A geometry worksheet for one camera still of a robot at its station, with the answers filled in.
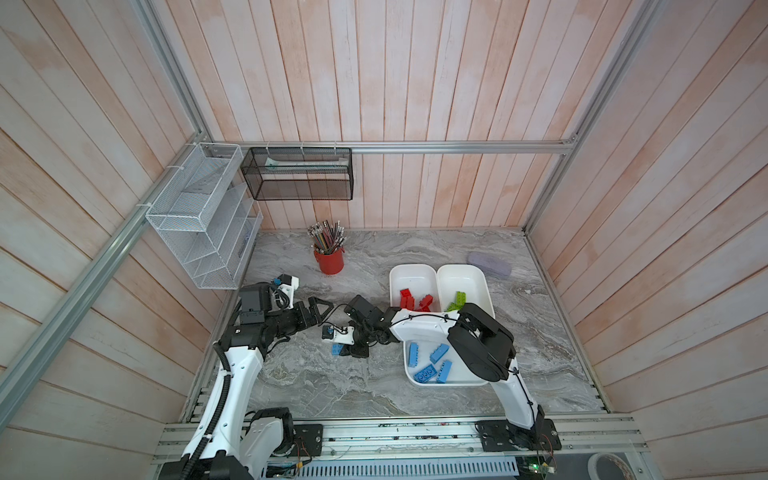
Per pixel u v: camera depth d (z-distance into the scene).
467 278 1.06
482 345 0.54
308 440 0.73
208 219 0.68
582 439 0.75
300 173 1.07
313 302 0.69
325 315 0.71
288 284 0.72
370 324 0.73
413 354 0.86
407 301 0.96
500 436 0.73
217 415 0.42
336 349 0.88
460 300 0.98
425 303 0.96
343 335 0.79
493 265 1.06
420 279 1.05
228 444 0.40
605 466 0.70
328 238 1.01
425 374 0.84
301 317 0.67
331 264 1.06
